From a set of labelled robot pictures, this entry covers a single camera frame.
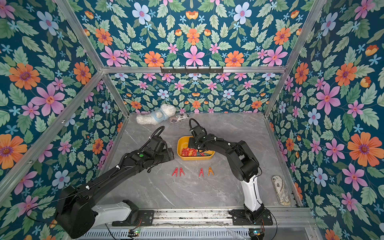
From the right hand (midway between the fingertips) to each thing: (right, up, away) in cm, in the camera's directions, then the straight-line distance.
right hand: (192, 143), depth 98 cm
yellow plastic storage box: (-7, +1, +1) cm, 7 cm away
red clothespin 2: (-6, -16, -8) cm, 19 cm away
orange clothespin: (+11, -15, -9) cm, 21 cm away
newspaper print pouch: (-12, +18, +16) cm, 27 cm away
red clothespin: (+6, -16, -9) cm, 20 cm away
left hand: (-12, -5, -14) cm, 19 cm away
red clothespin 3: (-10, -16, -8) cm, 21 cm away
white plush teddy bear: (-22, +21, +10) cm, 32 cm away
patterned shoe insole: (+49, -24, -20) cm, 58 cm away
